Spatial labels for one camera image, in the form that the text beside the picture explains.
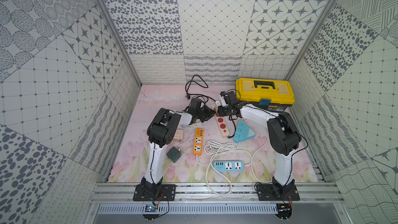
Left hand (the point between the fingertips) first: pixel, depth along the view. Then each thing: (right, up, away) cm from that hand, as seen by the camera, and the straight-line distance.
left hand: (216, 111), depth 101 cm
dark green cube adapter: (-24, -22, -19) cm, 38 cm away
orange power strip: (-11, -17, -13) cm, 24 cm away
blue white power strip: (+5, -27, -21) cm, 34 cm away
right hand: (+3, 0, -2) cm, 4 cm away
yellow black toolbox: (+34, +12, -7) cm, 37 cm away
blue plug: (-18, -7, -14) cm, 24 cm away
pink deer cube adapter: (-23, -13, -13) cm, 29 cm away
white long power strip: (+3, -6, -3) cm, 8 cm away
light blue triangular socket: (+16, -12, -8) cm, 21 cm away
